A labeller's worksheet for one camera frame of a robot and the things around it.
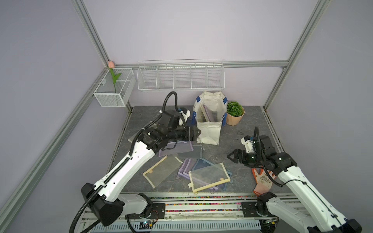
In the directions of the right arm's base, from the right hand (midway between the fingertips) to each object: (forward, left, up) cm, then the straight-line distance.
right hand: (233, 156), depth 75 cm
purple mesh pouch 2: (+41, +9, -10) cm, 43 cm away
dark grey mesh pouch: (+10, +19, -16) cm, 27 cm away
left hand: (+6, +20, +14) cm, 25 cm away
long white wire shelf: (+61, +30, +9) cm, 68 cm away
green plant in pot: (+35, -9, -6) cm, 37 cm away
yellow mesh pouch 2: (-1, +40, -18) cm, 44 cm away
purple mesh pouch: (-4, +29, +16) cm, 34 cm away
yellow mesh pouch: (+32, +15, -4) cm, 35 cm away
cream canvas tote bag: (+20, +11, -7) cm, 24 cm away
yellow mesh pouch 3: (-7, +15, -14) cm, 22 cm away
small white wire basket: (+30, +69, +17) cm, 77 cm away
